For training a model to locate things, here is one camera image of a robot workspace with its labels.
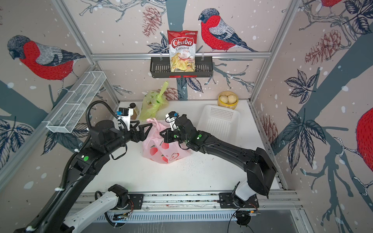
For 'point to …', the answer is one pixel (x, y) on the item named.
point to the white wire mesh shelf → (76, 102)
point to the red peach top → (165, 145)
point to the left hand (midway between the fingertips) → (147, 120)
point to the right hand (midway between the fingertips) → (159, 134)
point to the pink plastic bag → (154, 148)
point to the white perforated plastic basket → (222, 123)
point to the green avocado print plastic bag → (151, 102)
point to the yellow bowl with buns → (228, 99)
